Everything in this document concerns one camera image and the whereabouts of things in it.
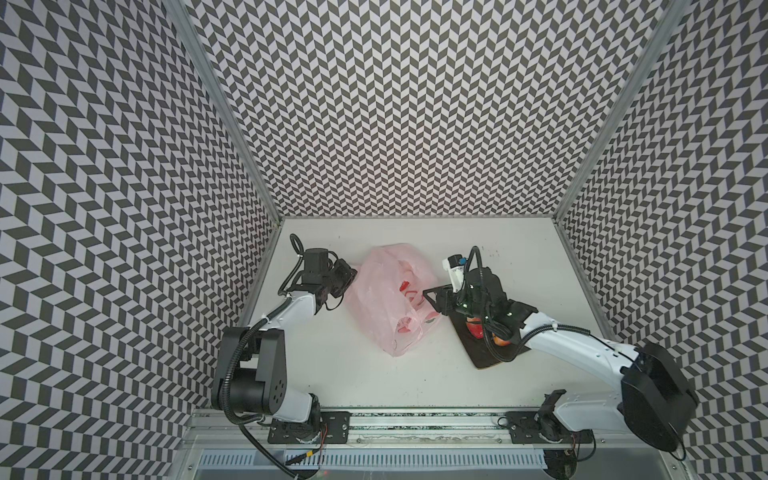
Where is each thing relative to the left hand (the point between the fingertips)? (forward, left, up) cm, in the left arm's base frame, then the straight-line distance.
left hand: (360, 269), depth 90 cm
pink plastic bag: (-10, -8, +3) cm, 13 cm away
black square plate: (-20, -35, -12) cm, 42 cm away
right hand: (-12, -20, +3) cm, 24 cm away
